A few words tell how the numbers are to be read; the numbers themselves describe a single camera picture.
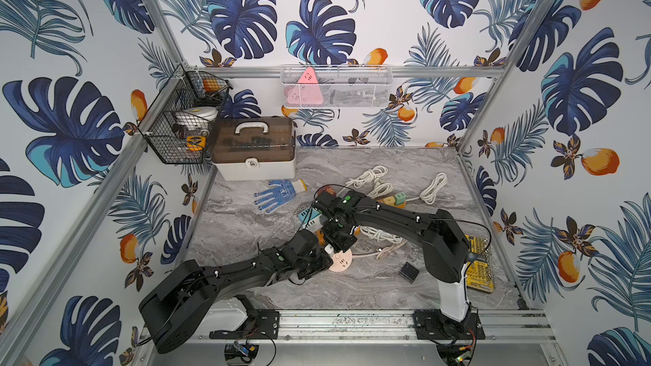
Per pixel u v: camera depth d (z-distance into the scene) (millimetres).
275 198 1032
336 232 717
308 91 898
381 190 1033
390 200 950
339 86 925
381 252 856
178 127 917
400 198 951
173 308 444
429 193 1009
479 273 818
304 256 691
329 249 789
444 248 487
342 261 837
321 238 781
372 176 1063
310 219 935
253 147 931
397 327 757
